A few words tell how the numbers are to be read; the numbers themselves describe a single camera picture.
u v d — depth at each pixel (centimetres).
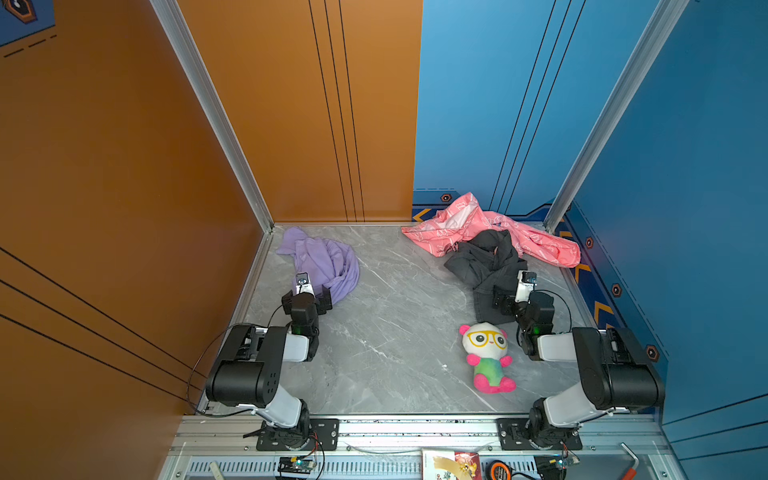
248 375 45
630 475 68
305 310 71
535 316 72
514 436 72
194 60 77
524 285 81
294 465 71
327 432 74
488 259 99
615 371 46
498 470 67
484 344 81
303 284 79
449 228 102
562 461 70
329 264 102
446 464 67
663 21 71
